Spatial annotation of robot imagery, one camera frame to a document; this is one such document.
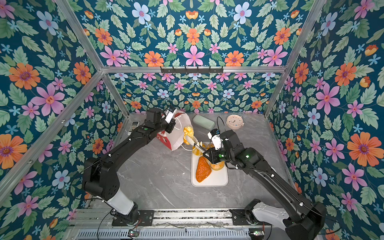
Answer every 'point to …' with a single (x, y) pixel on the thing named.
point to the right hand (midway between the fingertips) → (205, 152)
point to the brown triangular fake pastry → (203, 169)
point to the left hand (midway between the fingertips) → (175, 115)
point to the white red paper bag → (175, 139)
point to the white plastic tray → (217, 178)
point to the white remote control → (134, 124)
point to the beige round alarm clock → (234, 122)
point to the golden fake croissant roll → (187, 131)
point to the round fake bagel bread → (218, 166)
